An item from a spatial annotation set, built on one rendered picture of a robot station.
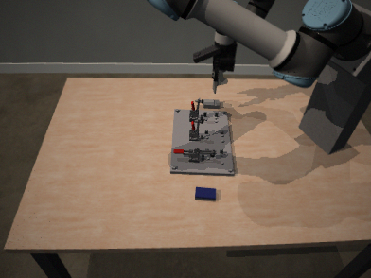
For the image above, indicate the toggle clamp with red handle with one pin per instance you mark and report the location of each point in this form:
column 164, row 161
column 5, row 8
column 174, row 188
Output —
column 194, row 157
column 195, row 136

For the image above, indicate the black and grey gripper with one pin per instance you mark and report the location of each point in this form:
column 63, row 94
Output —
column 223, row 62

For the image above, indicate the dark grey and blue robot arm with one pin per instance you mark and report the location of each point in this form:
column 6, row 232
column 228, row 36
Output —
column 328, row 26

